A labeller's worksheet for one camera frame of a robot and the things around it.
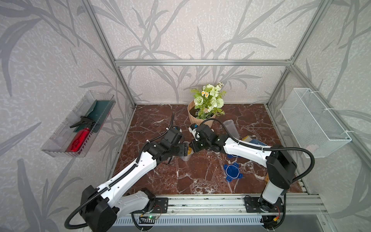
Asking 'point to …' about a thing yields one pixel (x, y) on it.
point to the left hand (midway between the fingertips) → (183, 148)
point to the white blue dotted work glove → (248, 138)
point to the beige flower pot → (194, 120)
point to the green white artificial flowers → (208, 101)
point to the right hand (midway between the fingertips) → (188, 144)
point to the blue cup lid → (232, 171)
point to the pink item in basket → (311, 148)
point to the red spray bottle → (79, 140)
